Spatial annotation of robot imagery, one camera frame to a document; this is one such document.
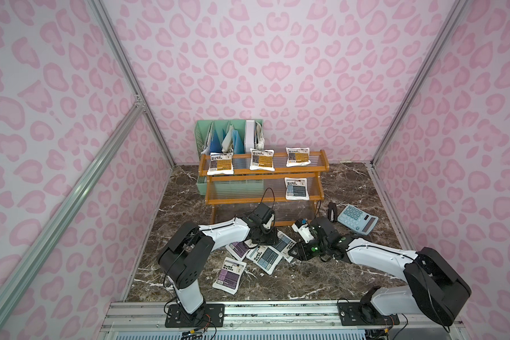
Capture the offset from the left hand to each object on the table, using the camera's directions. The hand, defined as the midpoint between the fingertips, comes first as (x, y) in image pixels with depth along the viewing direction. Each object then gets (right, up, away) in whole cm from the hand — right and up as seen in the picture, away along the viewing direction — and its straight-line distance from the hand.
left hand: (278, 238), depth 89 cm
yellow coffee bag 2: (-7, +32, -9) cm, 34 cm away
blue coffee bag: (+8, +21, -1) cm, 22 cm away
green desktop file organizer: (-19, +45, +8) cm, 49 cm away
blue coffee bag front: (-5, -7, -4) cm, 9 cm away
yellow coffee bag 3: (+7, +33, -9) cm, 35 cm away
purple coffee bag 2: (-16, -4, -1) cm, 17 cm away
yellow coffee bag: (-22, +31, -10) cm, 39 cm away
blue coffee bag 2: (+2, -3, -1) cm, 3 cm away
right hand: (+5, -4, -5) cm, 8 cm away
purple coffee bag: (-19, -12, -7) cm, 24 cm away
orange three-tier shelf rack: (+5, +10, +12) cm, 16 cm away
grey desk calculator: (+36, +7, +6) cm, 37 cm away
